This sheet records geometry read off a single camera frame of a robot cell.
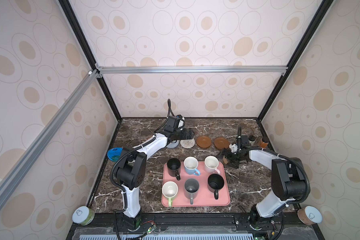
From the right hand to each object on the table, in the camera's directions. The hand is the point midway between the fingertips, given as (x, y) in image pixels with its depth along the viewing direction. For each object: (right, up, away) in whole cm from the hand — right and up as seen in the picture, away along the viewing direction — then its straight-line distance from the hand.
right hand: (222, 159), depth 94 cm
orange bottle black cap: (+27, +10, +1) cm, 29 cm away
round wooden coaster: (-10, +10, +12) cm, 19 cm away
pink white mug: (-8, -2, -4) cm, 9 cm away
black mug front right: (-6, -12, -9) cm, 16 cm away
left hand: (-19, +18, -4) cm, 26 cm away
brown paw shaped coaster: (+2, -1, 0) cm, 2 cm away
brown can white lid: (+36, -23, -23) cm, 49 cm away
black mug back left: (-30, -4, -4) cm, 31 cm away
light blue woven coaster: (-31, +8, +9) cm, 34 cm away
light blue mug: (-20, -2, -4) cm, 21 cm away
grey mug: (-20, -14, -10) cm, 26 cm away
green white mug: (-32, -15, -11) cm, 37 cm away
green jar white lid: (-73, -23, -22) cm, 80 cm away
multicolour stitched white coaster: (-22, +9, +10) cm, 25 cm away
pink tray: (-12, -15, -11) cm, 22 cm away
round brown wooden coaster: (+2, +9, +9) cm, 13 cm away
